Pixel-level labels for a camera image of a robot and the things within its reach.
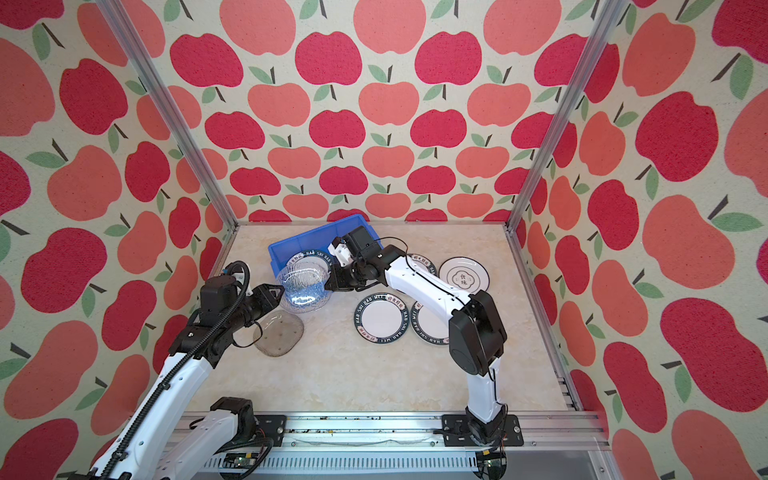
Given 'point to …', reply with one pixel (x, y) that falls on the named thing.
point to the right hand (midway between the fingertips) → (330, 284)
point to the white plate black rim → (464, 274)
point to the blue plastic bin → (315, 239)
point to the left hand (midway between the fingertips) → (286, 290)
